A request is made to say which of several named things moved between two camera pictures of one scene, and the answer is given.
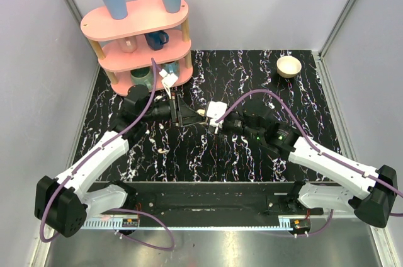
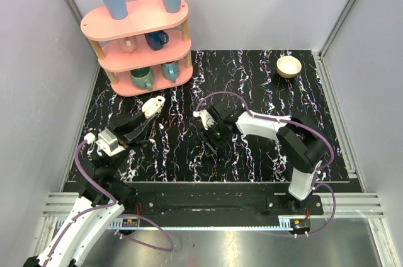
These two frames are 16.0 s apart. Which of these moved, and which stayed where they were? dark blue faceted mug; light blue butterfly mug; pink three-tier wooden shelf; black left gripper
Moved: black left gripper
Stayed: dark blue faceted mug; light blue butterfly mug; pink three-tier wooden shelf
